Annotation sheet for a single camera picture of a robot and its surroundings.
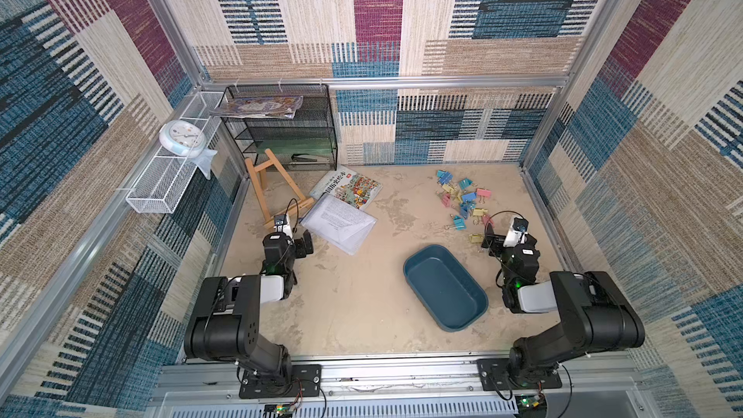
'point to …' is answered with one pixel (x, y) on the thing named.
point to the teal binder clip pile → (464, 183)
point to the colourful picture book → (348, 186)
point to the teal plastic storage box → (443, 289)
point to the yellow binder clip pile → (449, 189)
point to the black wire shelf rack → (306, 141)
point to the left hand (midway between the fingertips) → (291, 231)
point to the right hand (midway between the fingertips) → (508, 224)
